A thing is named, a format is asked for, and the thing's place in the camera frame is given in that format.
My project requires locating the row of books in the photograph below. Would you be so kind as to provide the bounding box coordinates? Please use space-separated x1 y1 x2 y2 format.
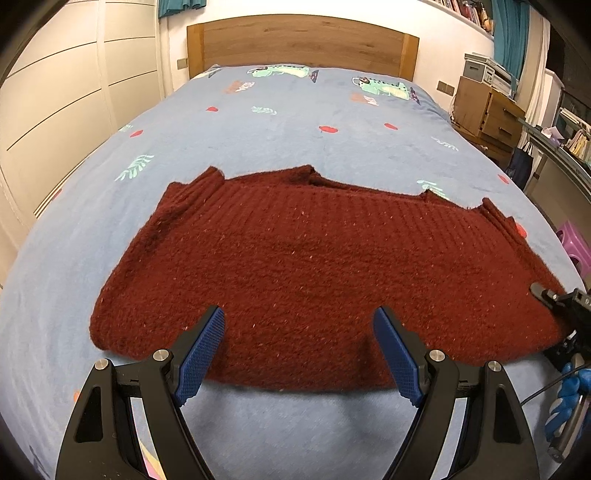
434 0 497 34

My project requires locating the wooden headboard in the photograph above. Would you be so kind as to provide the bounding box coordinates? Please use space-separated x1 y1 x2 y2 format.
187 17 420 84

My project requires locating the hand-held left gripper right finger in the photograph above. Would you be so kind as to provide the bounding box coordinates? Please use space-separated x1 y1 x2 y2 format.
373 307 541 480

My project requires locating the grey tilting desk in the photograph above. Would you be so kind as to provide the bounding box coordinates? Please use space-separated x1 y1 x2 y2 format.
519 117 591 217

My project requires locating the dark red knit sweater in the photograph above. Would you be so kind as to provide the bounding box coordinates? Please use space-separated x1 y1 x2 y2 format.
88 164 578 393

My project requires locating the person's right hand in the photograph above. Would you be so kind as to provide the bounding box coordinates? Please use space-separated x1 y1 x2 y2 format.
544 367 591 444

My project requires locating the navy tote bag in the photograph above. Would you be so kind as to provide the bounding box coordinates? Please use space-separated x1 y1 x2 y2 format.
505 141 537 190

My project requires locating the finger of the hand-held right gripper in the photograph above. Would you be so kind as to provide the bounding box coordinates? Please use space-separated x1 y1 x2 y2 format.
529 282 570 309

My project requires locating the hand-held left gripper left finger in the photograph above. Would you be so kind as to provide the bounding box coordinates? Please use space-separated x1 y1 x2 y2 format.
55 305 227 480

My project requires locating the wooden drawer cabinet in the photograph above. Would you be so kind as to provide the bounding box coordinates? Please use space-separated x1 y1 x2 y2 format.
451 76 527 155

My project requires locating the black cable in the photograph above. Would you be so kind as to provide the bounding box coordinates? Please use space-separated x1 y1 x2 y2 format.
519 367 583 408

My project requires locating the white printer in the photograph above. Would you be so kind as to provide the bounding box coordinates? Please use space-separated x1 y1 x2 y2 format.
463 52 515 97

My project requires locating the purple plastic stool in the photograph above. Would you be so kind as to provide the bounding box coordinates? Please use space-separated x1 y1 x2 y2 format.
555 220 591 268

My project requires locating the printed blue blanket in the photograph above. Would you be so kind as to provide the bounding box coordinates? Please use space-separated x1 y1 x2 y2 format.
0 62 587 480

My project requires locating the white wardrobe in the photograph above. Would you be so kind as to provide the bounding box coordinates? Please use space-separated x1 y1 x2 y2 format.
0 0 174 259

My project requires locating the teal curtain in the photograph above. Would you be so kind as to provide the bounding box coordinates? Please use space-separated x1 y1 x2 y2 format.
490 0 539 97
157 0 208 19

